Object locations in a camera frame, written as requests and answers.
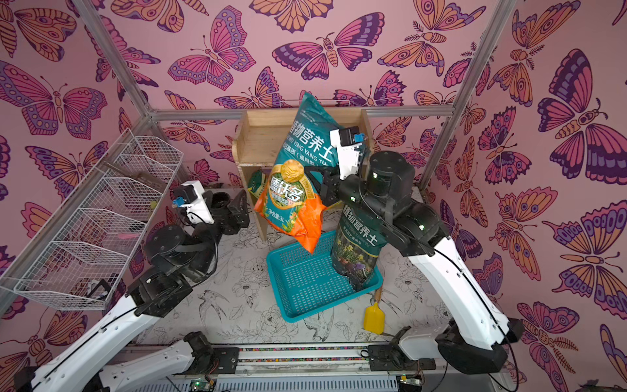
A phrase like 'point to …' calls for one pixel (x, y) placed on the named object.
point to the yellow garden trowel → (374, 317)
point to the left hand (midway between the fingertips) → (232, 191)
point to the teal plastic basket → (305, 284)
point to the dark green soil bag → (360, 241)
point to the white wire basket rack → (78, 263)
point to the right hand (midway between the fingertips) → (306, 170)
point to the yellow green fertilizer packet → (255, 180)
